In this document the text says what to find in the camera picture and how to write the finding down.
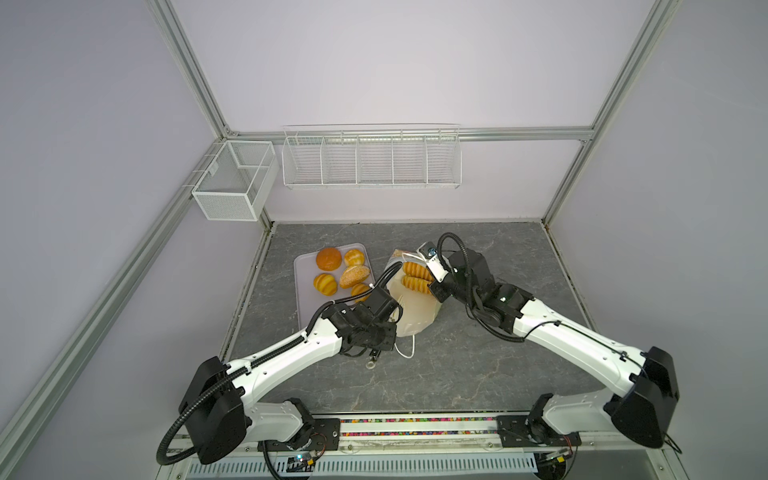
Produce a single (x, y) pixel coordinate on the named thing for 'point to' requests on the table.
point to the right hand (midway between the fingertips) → (432, 267)
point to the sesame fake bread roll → (353, 276)
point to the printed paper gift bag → (419, 309)
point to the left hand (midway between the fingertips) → (389, 342)
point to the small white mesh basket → (237, 184)
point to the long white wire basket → (372, 156)
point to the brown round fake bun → (329, 258)
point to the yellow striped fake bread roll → (325, 284)
